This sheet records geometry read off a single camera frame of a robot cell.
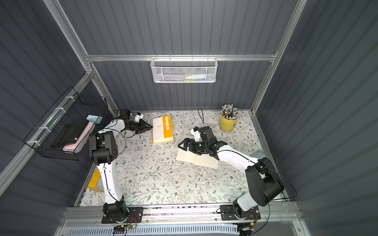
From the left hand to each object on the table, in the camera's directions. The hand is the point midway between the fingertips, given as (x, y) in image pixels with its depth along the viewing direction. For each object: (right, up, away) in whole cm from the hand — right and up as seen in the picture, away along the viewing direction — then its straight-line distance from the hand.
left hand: (152, 127), depth 100 cm
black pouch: (-30, -3, -33) cm, 44 cm away
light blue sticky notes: (-27, +5, -20) cm, 34 cm away
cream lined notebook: (+36, -21, -9) cm, 43 cm away
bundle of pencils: (+51, +10, -7) cm, 53 cm away
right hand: (+22, -12, -19) cm, 32 cm away
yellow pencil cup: (+52, +2, 0) cm, 52 cm away
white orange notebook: (+7, -3, +1) cm, 7 cm away
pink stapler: (-24, -8, -38) cm, 45 cm away
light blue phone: (+69, -17, -9) cm, 72 cm away
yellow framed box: (-23, -27, -25) cm, 44 cm away
